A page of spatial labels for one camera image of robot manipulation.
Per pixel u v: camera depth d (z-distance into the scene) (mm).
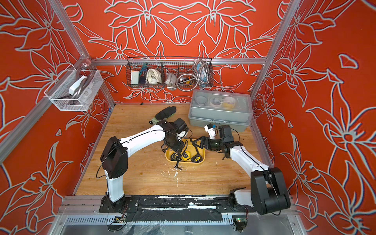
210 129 783
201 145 741
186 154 878
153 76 899
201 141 743
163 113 1127
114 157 477
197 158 854
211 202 743
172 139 703
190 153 893
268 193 411
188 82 878
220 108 924
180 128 700
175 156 872
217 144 723
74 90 697
